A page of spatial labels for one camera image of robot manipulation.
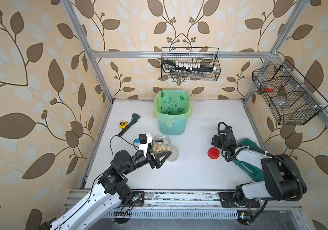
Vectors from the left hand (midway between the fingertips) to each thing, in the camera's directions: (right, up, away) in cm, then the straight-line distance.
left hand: (164, 145), depth 61 cm
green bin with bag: (+4, +18, +41) cm, 45 cm away
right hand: (+35, -4, +33) cm, 48 cm away
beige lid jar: (-1, +2, -4) cm, 4 cm away
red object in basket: (+60, +28, +21) cm, 69 cm away
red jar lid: (+30, -11, +27) cm, 42 cm away
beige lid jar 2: (+5, -10, +21) cm, 24 cm away
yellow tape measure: (-32, +6, +42) cm, 53 cm away
